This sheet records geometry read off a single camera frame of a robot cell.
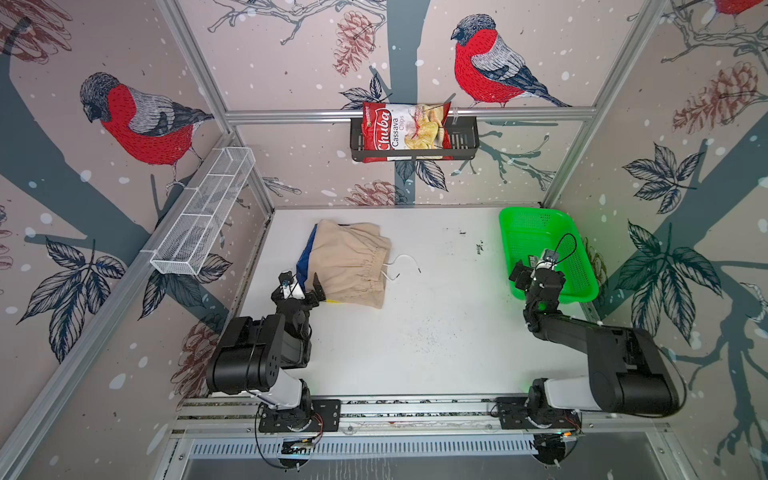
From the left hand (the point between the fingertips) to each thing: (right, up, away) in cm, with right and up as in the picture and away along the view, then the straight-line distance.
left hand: (299, 276), depth 88 cm
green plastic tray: (+80, +13, +25) cm, 85 cm away
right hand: (+72, +2, +2) cm, 72 cm away
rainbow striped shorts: (-3, +3, +12) cm, 13 cm away
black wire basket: (+52, +45, +7) cm, 69 cm away
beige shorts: (+14, +3, +10) cm, 17 cm away
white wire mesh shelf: (-23, +19, -9) cm, 31 cm away
